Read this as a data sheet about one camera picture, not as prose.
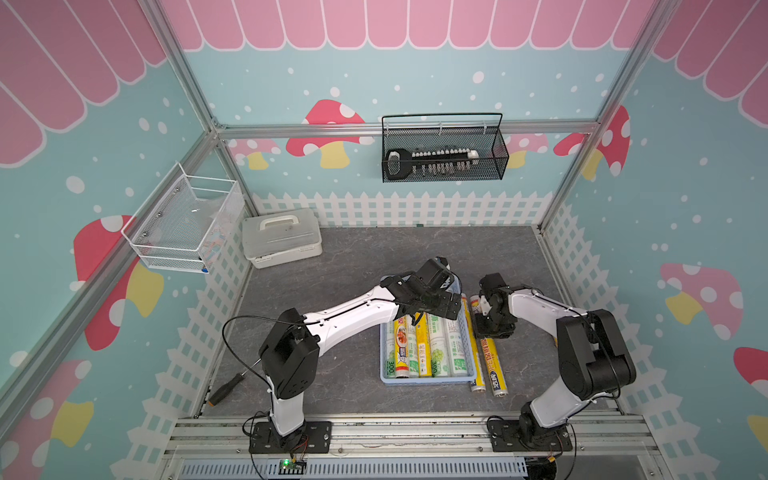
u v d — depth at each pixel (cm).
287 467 73
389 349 85
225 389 80
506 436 74
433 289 65
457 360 83
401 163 90
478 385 79
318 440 74
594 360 46
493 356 85
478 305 93
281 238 103
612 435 76
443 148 92
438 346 85
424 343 87
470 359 79
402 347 82
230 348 48
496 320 78
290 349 46
